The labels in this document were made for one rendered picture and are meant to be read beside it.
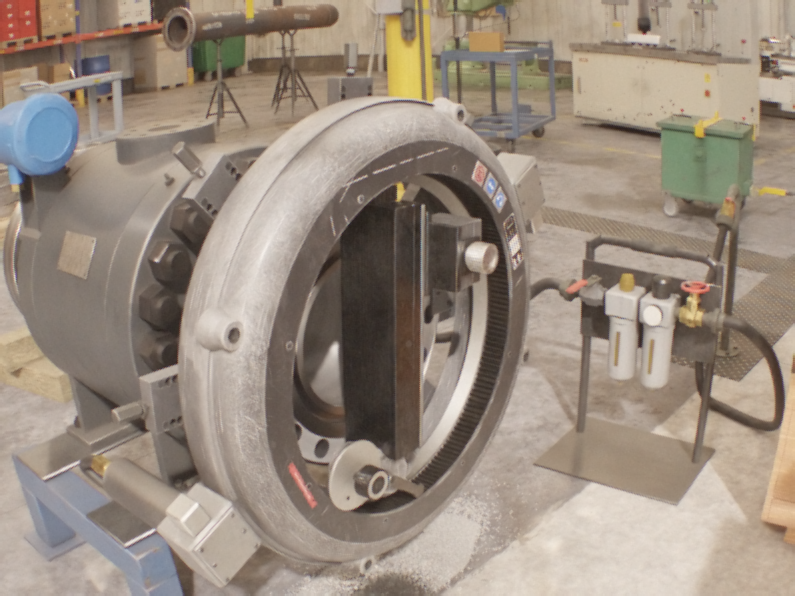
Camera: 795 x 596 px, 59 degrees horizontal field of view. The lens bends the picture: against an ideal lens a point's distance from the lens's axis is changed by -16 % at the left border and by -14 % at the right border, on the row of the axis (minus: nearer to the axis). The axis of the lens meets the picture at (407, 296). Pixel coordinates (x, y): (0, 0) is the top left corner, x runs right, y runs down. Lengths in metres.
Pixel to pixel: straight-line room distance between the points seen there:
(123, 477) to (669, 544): 1.17
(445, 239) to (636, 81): 6.45
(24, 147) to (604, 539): 1.49
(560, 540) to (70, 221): 1.24
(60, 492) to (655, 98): 6.52
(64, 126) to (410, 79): 3.47
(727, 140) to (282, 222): 3.57
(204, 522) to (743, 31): 6.97
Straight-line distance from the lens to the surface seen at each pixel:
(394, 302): 1.16
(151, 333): 1.34
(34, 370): 2.74
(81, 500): 1.65
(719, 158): 4.41
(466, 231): 1.18
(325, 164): 1.05
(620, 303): 1.93
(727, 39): 7.66
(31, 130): 1.57
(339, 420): 1.37
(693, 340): 1.97
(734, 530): 1.90
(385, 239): 1.14
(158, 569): 1.49
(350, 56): 1.26
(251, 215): 1.02
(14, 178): 1.68
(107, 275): 1.39
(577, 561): 1.76
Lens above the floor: 1.10
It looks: 20 degrees down
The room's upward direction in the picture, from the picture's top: 2 degrees counter-clockwise
